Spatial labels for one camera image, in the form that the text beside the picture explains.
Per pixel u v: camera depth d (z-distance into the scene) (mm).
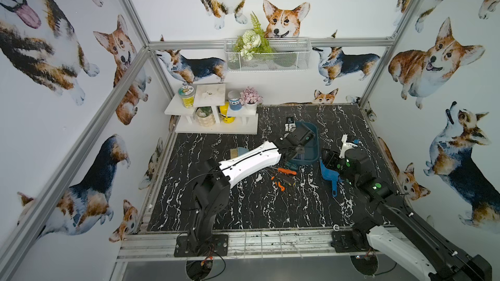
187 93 949
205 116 1084
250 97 902
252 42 793
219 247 734
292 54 926
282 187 866
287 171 920
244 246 748
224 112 1007
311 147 1031
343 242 733
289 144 599
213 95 959
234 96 957
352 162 578
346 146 699
